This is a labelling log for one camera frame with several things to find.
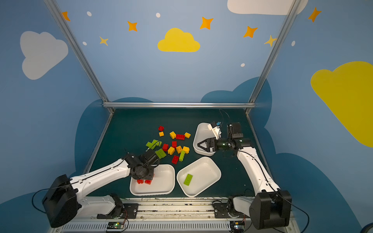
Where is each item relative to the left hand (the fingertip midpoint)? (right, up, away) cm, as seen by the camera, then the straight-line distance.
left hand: (149, 173), depth 82 cm
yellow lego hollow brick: (+16, +12, +13) cm, 24 cm away
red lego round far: (+2, +25, +26) cm, 36 cm away
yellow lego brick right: (+21, +11, +14) cm, 28 cm away
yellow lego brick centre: (+11, +11, +13) cm, 20 cm away
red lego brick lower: (+14, +6, +10) cm, 18 cm away
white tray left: (+8, -5, 0) cm, 10 cm away
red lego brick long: (-1, -5, 0) cm, 5 cm away
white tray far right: (+33, +22, +27) cm, 48 cm away
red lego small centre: (+13, +15, +14) cm, 24 cm away
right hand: (+31, +19, -5) cm, 36 cm away
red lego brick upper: (+16, +19, +22) cm, 33 cm away
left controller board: (-14, -22, -11) cm, 28 cm away
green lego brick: (-1, +15, +19) cm, 25 cm away
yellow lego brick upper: (+11, +21, +22) cm, 32 cm away
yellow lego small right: (+22, +21, +23) cm, 37 cm away
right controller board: (+48, -23, -10) cm, 54 cm away
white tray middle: (+32, -1, +6) cm, 33 cm away
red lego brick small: (-6, -4, 0) cm, 7 cm away
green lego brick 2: (-5, +14, +19) cm, 24 cm away
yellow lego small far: (+2, +21, +24) cm, 32 cm away
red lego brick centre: (+7, +13, +14) cm, 20 cm away
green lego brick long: (+22, -5, +2) cm, 23 cm away
